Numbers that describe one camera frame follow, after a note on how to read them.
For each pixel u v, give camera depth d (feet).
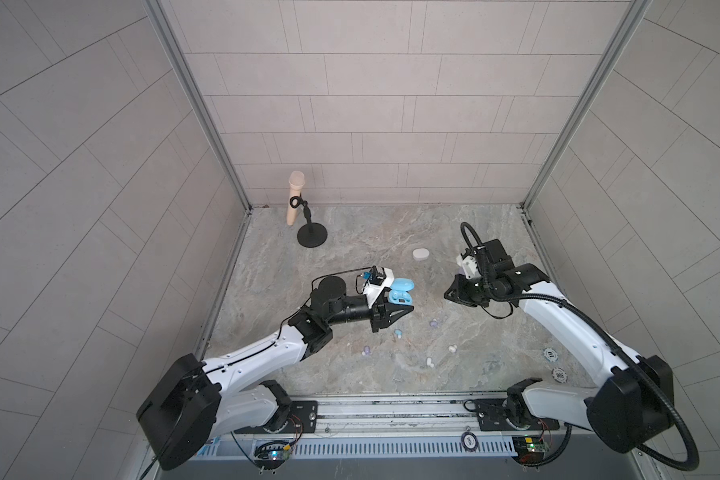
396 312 2.12
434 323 2.84
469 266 2.41
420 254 3.34
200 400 1.28
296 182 2.85
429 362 2.61
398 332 2.77
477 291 2.19
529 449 2.24
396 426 2.32
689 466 1.16
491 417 2.35
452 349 2.70
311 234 3.51
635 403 1.26
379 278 1.92
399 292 2.16
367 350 2.69
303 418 2.32
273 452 2.15
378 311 2.02
